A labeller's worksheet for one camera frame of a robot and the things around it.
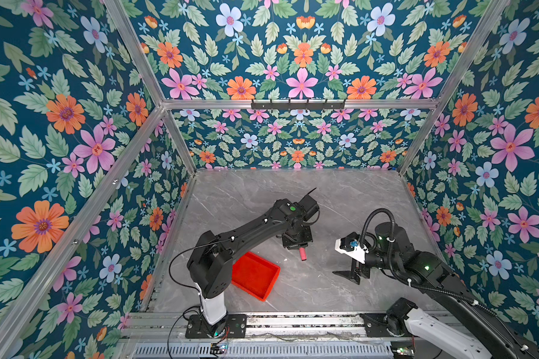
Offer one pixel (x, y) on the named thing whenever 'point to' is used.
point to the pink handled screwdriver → (303, 253)
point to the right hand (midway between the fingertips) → (341, 248)
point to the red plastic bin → (254, 275)
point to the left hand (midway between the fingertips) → (311, 247)
